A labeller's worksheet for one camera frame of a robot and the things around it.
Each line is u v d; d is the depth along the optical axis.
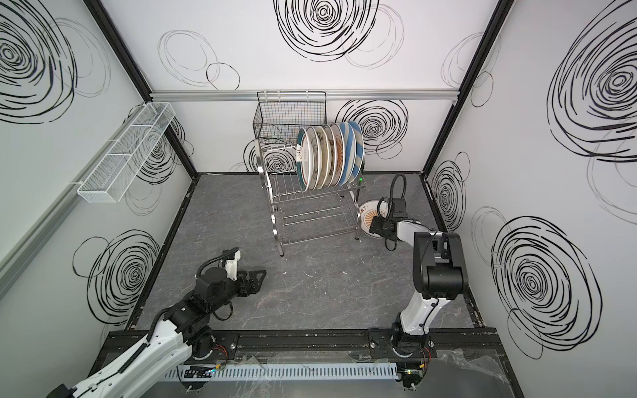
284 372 0.96
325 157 0.71
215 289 0.62
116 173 0.74
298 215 1.00
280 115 0.97
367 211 1.05
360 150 0.70
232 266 0.74
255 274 0.74
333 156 0.68
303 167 0.82
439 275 0.48
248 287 0.73
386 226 0.73
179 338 0.56
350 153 0.71
